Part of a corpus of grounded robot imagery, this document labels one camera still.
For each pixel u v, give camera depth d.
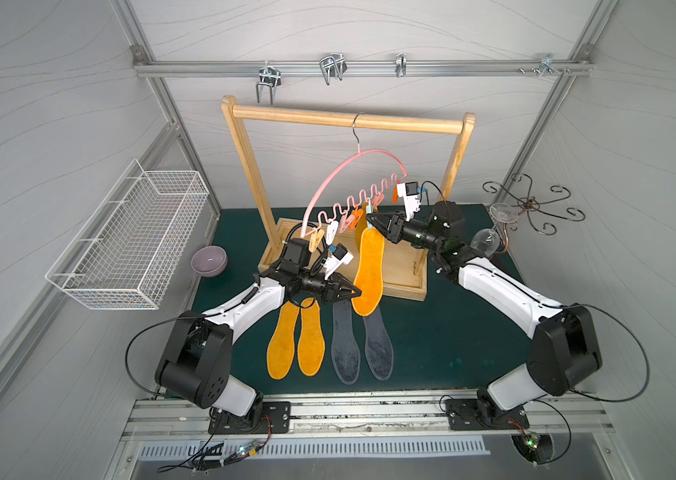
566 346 0.43
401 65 0.78
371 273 0.75
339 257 0.72
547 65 0.77
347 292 0.74
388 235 0.69
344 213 0.66
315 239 0.62
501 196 1.18
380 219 0.76
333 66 0.77
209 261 1.01
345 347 0.86
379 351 0.84
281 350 0.84
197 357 0.45
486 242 0.84
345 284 0.74
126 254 0.69
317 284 0.72
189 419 0.75
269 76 0.78
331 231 0.65
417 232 0.67
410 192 0.67
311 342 0.86
